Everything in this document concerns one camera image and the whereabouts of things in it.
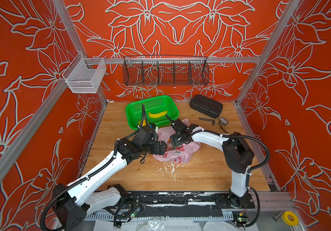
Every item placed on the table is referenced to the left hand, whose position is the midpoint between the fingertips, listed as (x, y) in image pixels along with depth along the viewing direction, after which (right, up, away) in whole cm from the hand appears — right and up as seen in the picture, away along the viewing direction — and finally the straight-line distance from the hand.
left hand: (161, 144), depth 74 cm
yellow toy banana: (-3, +15, +32) cm, 36 cm away
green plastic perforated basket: (-6, +22, +40) cm, 46 cm away
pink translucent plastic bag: (+9, -6, +3) cm, 11 cm away
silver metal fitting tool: (+46, +11, +29) cm, 55 cm away
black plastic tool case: (+34, +22, +33) cm, 52 cm away
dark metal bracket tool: (+39, +11, +33) cm, 52 cm away
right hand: (+10, 0, +19) cm, 21 cm away
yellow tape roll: (+60, -34, -6) cm, 69 cm away
